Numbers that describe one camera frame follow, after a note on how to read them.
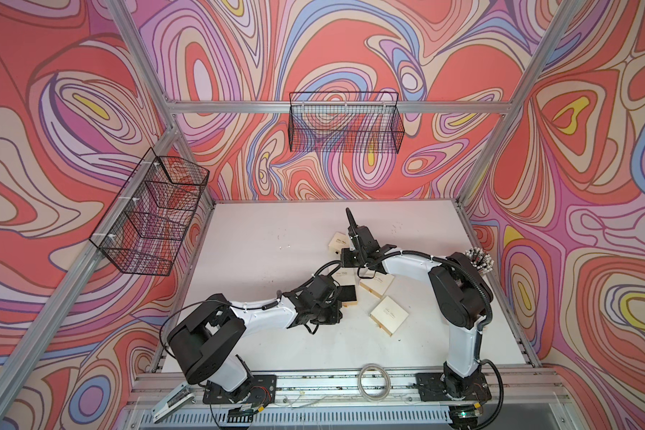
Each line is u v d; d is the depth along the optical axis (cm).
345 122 96
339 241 102
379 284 91
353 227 87
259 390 72
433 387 73
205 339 44
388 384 74
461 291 51
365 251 75
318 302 70
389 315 84
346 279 89
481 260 82
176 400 70
